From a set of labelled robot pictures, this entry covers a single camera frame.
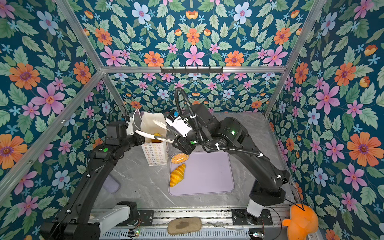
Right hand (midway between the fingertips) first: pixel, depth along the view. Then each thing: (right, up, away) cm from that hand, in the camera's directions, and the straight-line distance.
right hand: (176, 138), depth 56 cm
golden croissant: (-5, -24, +28) cm, 37 cm away
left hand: (-20, +3, +17) cm, 26 cm away
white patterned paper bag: (-16, -10, +24) cm, 30 cm away
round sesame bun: (-4, -15, +34) cm, 38 cm away
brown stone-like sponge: (0, -42, +12) cm, 44 cm away
